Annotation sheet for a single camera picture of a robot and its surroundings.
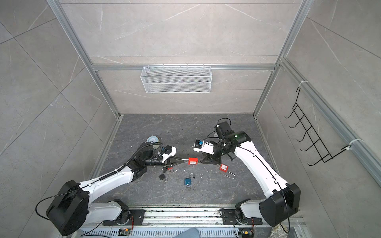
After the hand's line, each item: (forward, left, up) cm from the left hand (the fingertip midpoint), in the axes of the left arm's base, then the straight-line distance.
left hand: (183, 157), depth 74 cm
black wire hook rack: (+3, -61, +13) cm, 62 cm away
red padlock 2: (+1, -25, -18) cm, 31 cm away
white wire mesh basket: (+54, +5, +10) cm, 56 cm away
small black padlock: (-2, +14, -20) cm, 24 cm away
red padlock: (-2, -4, +1) cm, 5 cm away
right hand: (+1, -11, 0) cm, 12 cm away
